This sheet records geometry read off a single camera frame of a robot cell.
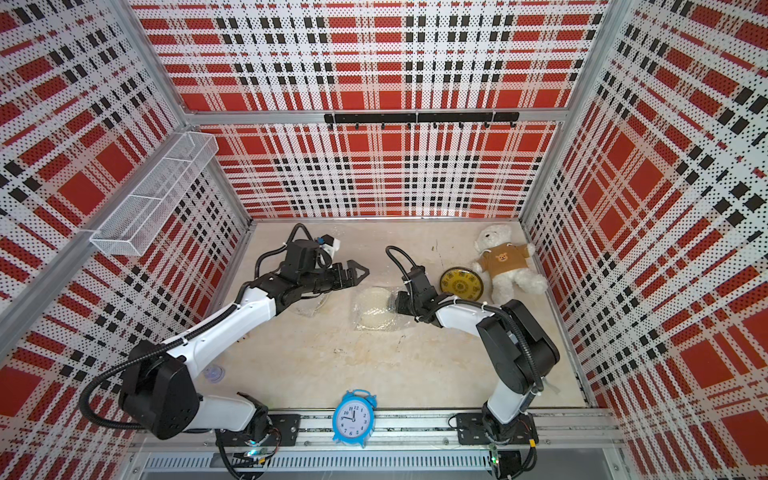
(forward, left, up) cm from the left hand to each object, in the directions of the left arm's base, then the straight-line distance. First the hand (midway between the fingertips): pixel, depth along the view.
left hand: (362, 275), depth 82 cm
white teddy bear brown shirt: (+12, -46, -13) cm, 49 cm away
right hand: (0, -12, -15) cm, 19 cm away
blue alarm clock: (-32, +1, -16) cm, 36 cm away
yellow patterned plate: (+9, -31, -19) cm, 38 cm away
